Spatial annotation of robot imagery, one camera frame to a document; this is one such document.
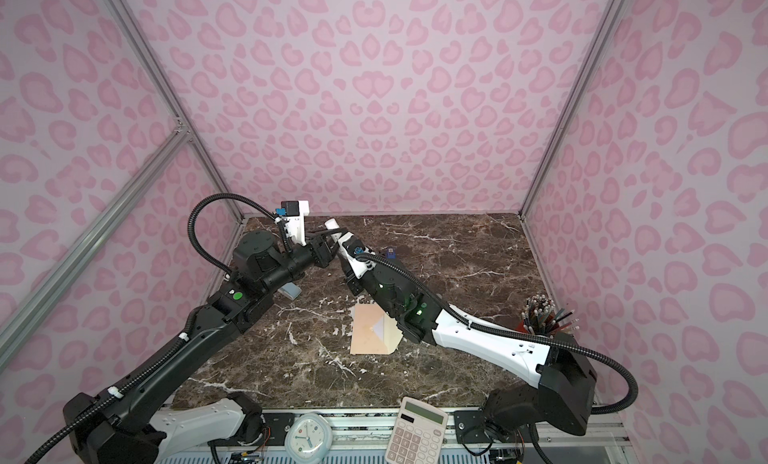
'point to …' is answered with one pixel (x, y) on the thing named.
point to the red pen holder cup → (540, 316)
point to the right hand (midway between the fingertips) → (344, 247)
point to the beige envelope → (366, 342)
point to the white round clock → (309, 438)
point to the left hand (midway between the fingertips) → (345, 226)
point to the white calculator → (418, 434)
